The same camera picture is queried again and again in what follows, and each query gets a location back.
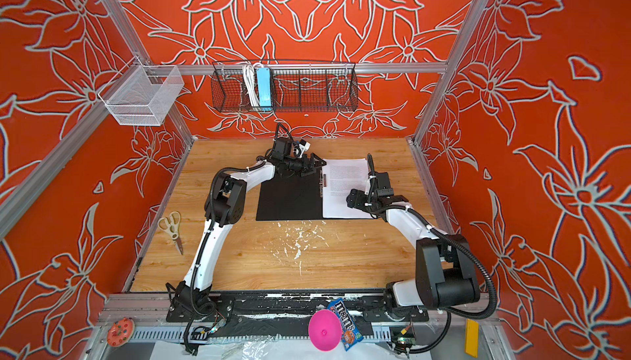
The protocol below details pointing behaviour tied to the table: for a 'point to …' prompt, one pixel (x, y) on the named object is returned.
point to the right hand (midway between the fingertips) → (352, 198)
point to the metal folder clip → (323, 182)
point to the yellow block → (472, 337)
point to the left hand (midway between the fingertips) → (321, 165)
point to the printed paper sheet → (342, 176)
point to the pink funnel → (325, 330)
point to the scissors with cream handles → (170, 226)
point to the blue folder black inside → (293, 197)
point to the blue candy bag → (350, 330)
